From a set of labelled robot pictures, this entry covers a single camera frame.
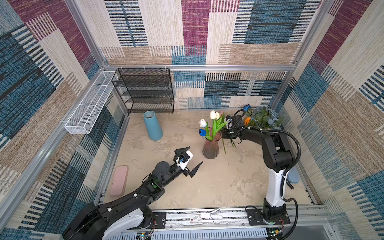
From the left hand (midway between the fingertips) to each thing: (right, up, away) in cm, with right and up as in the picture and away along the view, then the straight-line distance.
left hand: (195, 152), depth 73 cm
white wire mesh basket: (-53, +15, -3) cm, 55 cm away
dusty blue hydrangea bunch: (+46, +17, +27) cm, 56 cm away
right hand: (+19, +7, +30) cm, 36 cm away
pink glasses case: (-42, -20, +10) cm, 48 cm away
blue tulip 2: (+19, 0, +27) cm, 33 cm away
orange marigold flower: (+37, +16, +35) cm, 54 cm away
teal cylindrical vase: (-26, +10, +25) cm, 38 cm away
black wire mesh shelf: (-37, +39, +36) cm, 65 cm away
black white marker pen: (+52, -20, +10) cm, 57 cm away
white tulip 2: (+4, +14, +4) cm, 15 cm away
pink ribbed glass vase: (+11, -2, +24) cm, 27 cm away
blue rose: (+40, +26, +42) cm, 64 cm away
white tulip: (+11, +14, +7) cm, 20 cm away
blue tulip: (+4, +9, -1) cm, 10 cm away
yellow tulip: (+12, +18, +9) cm, 24 cm away
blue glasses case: (+54, -15, +10) cm, 57 cm away
